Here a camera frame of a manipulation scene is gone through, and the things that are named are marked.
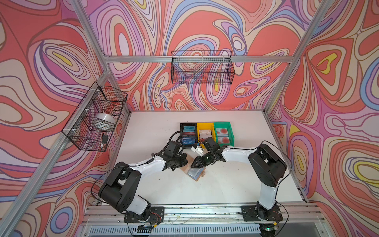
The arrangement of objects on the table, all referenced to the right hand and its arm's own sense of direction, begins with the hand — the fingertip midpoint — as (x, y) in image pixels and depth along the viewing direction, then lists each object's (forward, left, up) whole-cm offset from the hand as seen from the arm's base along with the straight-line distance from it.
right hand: (194, 169), depth 88 cm
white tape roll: (+12, +44, +32) cm, 56 cm away
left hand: (+4, +3, +2) cm, 6 cm away
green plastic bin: (+23, -22, +1) cm, 32 cm away
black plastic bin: (+26, +3, +1) cm, 26 cm away
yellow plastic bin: (+28, -9, +1) cm, 29 cm away
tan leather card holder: (-3, +1, +1) cm, 4 cm away
